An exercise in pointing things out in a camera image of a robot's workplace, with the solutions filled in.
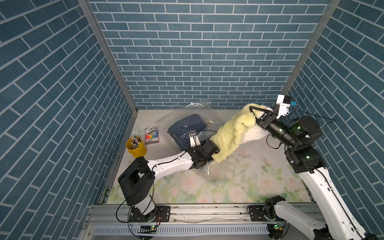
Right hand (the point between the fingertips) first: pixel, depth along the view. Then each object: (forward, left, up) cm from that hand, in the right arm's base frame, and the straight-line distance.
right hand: (252, 110), depth 56 cm
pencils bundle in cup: (+1, +56, -30) cm, 63 cm away
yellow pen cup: (0, +56, -39) cm, 68 cm away
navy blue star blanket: (+14, +33, -33) cm, 48 cm away
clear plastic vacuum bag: (-6, +13, -46) cm, 49 cm away
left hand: (+5, +20, -34) cm, 40 cm away
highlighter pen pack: (+14, +54, -45) cm, 72 cm away
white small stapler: (+18, +56, -42) cm, 72 cm away
